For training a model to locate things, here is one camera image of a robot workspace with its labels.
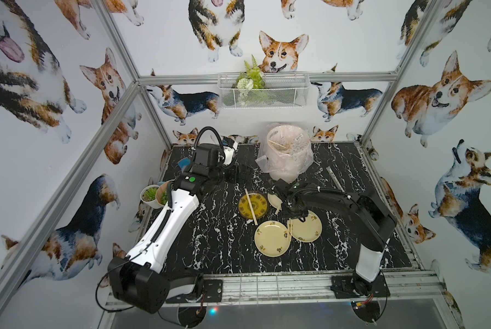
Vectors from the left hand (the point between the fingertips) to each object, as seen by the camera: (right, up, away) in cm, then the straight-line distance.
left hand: (244, 163), depth 75 cm
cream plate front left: (+10, -32, +10) cm, 35 cm away
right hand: (+19, -22, +14) cm, 32 cm away
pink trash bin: (+19, -7, +31) cm, 37 cm away
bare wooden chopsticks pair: (+2, -20, +18) cm, 27 cm away
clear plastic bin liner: (+17, +6, +9) cm, 20 cm away
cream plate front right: (+27, -29, +14) cm, 42 cm away
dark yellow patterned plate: (+5, -20, +20) cm, 29 cm away
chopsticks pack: (+45, -8, +31) cm, 55 cm away
